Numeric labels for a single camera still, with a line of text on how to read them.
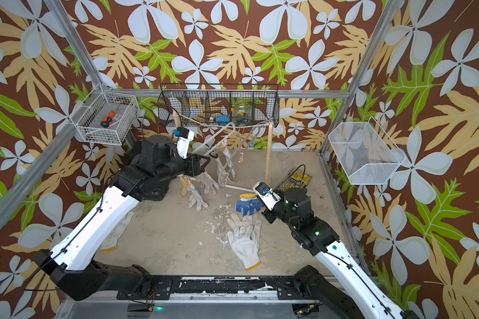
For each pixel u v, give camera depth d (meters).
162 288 0.74
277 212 0.60
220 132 0.83
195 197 0.93
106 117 0.80
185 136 0.58
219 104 0.97
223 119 0.94
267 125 0.66
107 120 0.80
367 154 0.82
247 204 0.75
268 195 0.57
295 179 1.04
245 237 0.83
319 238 0.48
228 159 0.95
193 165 0.57
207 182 0.99
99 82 0.89
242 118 0.96
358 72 0.85
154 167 0.48
